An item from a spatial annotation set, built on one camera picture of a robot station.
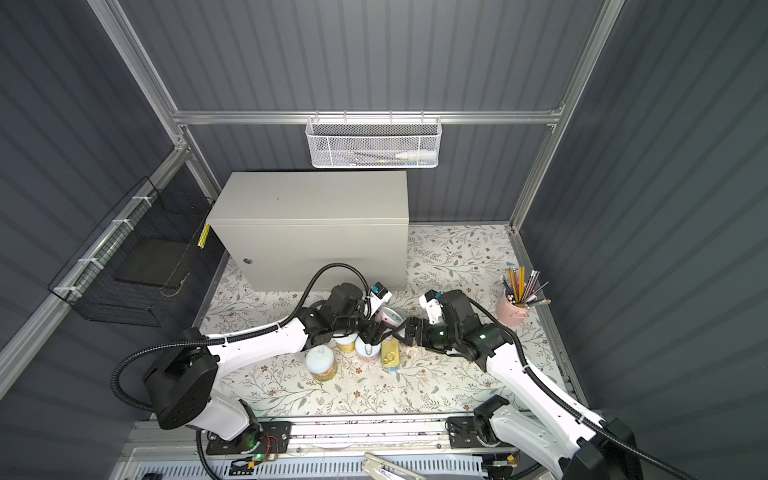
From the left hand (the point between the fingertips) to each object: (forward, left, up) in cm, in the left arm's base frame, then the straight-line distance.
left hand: (389, 320), depth 82 cm
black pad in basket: (+13, +61, +14) cm, 64 cm away
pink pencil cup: (+2, -35, -3) cm, 35 cm away
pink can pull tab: (-5, +7, -6) cm, 10 cm away
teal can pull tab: (+2, 0, 0) cm, 3 cm away
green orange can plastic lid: (-8, +19, -4) cm, 21 cm away
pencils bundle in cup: (+7, -41, 0) cm, 41 cm away
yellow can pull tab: (-3, +12, -5) cm, 14 cm away
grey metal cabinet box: (+44, +42, -7) cm, 61 cm away
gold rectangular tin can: (-6, 0, -7) cm, 9 cm away
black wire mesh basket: (0, +63, +23) cm, 67 cm away
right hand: (-7, -4, +2) cm, 8 cm away
